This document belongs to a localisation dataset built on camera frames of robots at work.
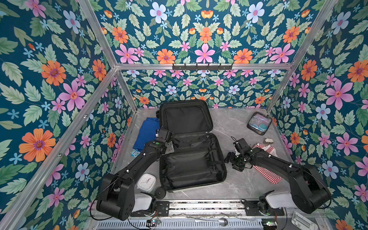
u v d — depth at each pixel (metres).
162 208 0.74
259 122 1.12
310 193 0.42
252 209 0.73
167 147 0.79
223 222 0.68
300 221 0.69
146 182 0.80
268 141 0.98
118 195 0.41
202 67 0.92
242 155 0.68
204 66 0.93
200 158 0.90
